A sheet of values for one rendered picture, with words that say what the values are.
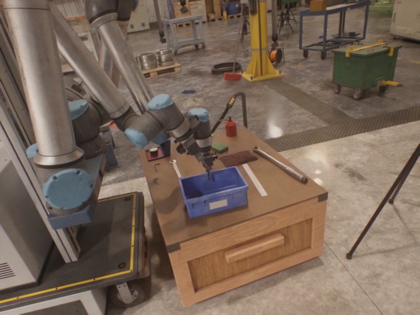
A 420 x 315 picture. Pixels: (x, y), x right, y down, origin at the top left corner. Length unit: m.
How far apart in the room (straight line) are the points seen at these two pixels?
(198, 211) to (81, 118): 0.74
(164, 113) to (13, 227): 0.82
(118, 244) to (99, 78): 0.86
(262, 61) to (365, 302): 4.29
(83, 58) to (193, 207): 0.74
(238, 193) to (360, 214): 1.04
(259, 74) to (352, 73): 1.80
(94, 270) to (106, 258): 0.08
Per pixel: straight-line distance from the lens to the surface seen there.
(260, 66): 5.37
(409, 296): 1.82
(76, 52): 1.14
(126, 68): 1.30
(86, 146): 1.67
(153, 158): 2.01
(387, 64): 4.26
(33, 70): 0.97
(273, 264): 1.67
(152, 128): 1.11
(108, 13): 1.33
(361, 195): 2.37
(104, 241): 1.70
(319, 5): 6.23
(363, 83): 4.05
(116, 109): 1.20
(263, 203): 1.45
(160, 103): 1.11
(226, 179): 1.54
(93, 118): 1.67
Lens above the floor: 1.37
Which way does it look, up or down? 30 degrees down
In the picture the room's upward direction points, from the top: 9 degrees counter-clockwise
